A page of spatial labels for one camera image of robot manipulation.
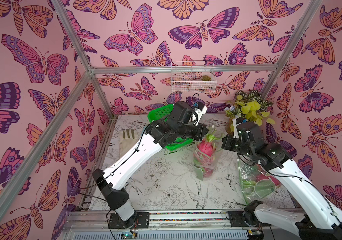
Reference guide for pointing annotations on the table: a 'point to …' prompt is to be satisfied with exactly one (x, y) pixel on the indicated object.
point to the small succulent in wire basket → (205, 78)
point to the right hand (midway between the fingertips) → (222, 138)
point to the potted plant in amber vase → (250, 105)
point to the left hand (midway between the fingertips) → (210, 130)
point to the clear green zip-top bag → (215, 156)
